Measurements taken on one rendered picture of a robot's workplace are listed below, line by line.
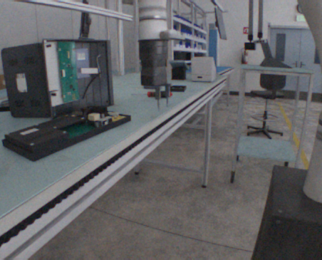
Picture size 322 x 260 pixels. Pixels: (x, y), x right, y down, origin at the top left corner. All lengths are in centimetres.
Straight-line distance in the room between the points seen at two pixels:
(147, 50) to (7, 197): 43
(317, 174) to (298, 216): 11
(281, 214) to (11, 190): 48
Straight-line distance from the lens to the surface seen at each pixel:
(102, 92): 72
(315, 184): 57
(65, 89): 61
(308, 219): 52
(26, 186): 32
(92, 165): 36
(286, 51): 712
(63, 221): 36
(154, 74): 55
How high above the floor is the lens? 115
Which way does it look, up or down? 19 degrees down
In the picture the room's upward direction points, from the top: 1 degrees counter-clockwise
